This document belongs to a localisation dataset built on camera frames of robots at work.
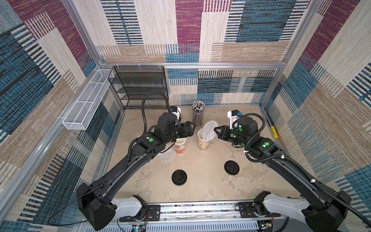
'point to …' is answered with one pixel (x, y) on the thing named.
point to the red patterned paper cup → (180, 144)
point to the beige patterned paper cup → (203, 145)
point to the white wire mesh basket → (78, 117)
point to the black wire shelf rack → (132, 83)
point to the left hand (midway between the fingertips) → (191, 126)
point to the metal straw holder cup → (198, 106)
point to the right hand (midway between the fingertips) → (216, 131)
